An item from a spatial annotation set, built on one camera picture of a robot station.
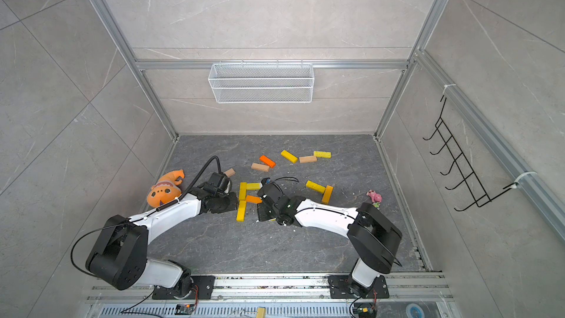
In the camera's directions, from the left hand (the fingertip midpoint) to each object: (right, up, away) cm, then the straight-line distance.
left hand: (239, 200), depth 90 cm
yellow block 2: (0, +2, +5) cm, 6 cm away
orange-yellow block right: (+38, +1, +6) cm, 39 cm away
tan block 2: (+6, +13, +17) cm, 22 cm away
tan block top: (+30, +17, +18) cm, 39 cm away
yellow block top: (+21, +18, +20) cm, 35 cm away
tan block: (-7, +11, +13) cm, 18 cm away
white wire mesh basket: (+8, +53, +11) cm, 54 cm away
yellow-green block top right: (+37, +19, +21) cm, 47 cm away
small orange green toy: (+59, -2, +2) cm, 59 cm away
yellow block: (+4, +4, +8) cm, 11 cm away
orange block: (+5, -1, +5) cm, 7 cm away
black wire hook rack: (+75, +16, -23) cm, 80 cm away
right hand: (+10, -2, -6) cm, 12 cm away
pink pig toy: (+59, 0, +5) cm, 59 cm away
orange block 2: (+10, +16, +17) cm, 25 cm away
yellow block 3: (+33, +4, +8) cm, 34 cm away
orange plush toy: (-29, +5, -2) cm, 30 cm away
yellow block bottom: (+1, -4, 0) cm, 4 cm away
